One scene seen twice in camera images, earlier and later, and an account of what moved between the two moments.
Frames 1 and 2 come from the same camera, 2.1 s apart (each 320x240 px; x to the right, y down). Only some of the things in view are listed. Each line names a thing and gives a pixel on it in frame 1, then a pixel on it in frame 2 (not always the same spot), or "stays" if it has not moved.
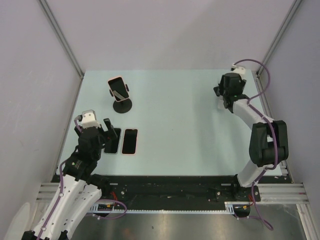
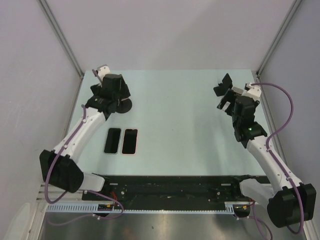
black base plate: (172, 192) stays
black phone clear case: (112, 145) stays
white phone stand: (239, 70) → (254, 91)
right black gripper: (220, 89) → (230, 97)
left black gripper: (107, 134) → (123, 92)
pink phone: (129, 142) stays
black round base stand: (123, 106) stays
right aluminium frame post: (261, 69) stays
